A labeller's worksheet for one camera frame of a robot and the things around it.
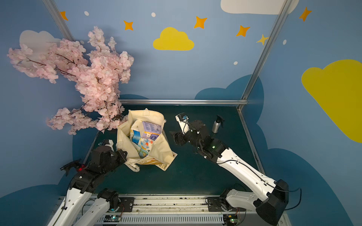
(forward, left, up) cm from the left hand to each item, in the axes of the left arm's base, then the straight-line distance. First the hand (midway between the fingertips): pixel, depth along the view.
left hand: (131, 151), depth 75 cm
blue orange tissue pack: (+12, +2, -3) cm, 12 cm away
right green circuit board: (-28, -53, -18) cm, 63 cm away
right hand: (+9, -26, +12) cm, 30 cm away
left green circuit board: (-29, +7, -17) cm, 34 cm away
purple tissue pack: (+10, -10, +5) cm, 15 cm away
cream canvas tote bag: (+2, -15, -5) cm, 16 cm away
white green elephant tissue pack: (+6, -5, -4) cm, 9 cm away
